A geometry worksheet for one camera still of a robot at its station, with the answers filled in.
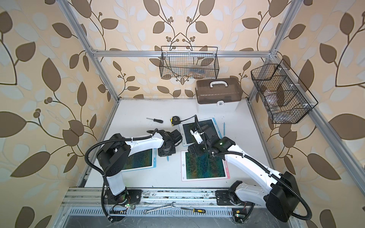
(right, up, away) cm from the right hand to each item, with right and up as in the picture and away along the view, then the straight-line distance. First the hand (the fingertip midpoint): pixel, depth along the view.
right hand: (195, 146), depth 80 cm
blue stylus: (-17, -10, +9) cm, 22 cm away
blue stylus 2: (+22, +7, +22) cm, 32 cm away
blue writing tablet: (-4, +1, +17) cm, 17 cm away
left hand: (-16, -6, +10) cm, 20 cm away
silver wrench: (-26, -31, -9) cm, 41 cm away
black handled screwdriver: (-28, +13, +26) cm, 41 cm away
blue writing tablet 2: (-32, -11, +9) cm, 35 cm away
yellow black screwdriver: (0, -30, -9) cm, 32 cm away
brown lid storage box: (+20, +33, +32) cm, 50 cm away
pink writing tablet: (0, -14, +5) cm, 15 cm away
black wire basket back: (-5, +53, +16) cm, 56 cm away
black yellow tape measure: (-14, +13, +25) cm, 31 cm away
